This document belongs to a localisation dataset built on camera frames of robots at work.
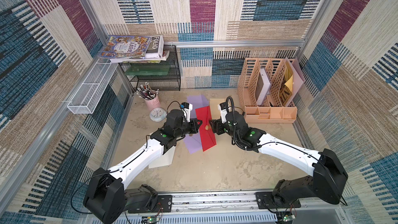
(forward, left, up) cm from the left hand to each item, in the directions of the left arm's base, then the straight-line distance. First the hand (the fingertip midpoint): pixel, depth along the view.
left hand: (202, 121), depth 79 cm
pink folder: (+21, -52, +10) cm, 57 cm away
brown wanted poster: (+23, -52, -5) cm, 57 cm away
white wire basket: (+3, +52, +14) cm, 54 cm away
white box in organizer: (+25, -37, +1) cm, 45 cm away
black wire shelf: (+29, +22, +5) cm, 37 cm away
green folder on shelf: (+36, +34, +5) cm, 49 cm away
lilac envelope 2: (-1, +6, -21) cm, 22 cm away
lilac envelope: (+29, +3, -19) cm, 35 cm away
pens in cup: (+25, +35, -3) cm, 43 cm away
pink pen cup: (+23, +32, -13) cm, 41 cm away
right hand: (+2, -6, -1) cm, 7 cm away
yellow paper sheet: (+21, -49, +5) cm, 54 cm away
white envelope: (-11, +20, -21) cm, 31 cm away
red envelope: (-6, -2, -8) cm, 10 cm away
